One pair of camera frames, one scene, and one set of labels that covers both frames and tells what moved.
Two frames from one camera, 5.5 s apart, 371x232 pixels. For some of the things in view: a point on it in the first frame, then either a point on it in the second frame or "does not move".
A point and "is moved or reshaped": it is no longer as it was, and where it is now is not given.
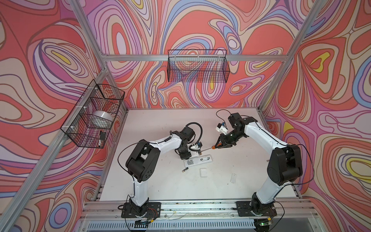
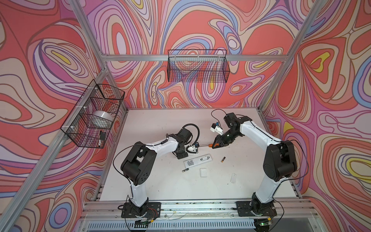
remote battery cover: (203, 172) does not move
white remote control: (201, 160) does not move
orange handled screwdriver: (213, 147) is moved or reshaped
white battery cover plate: (193, 153) does not move
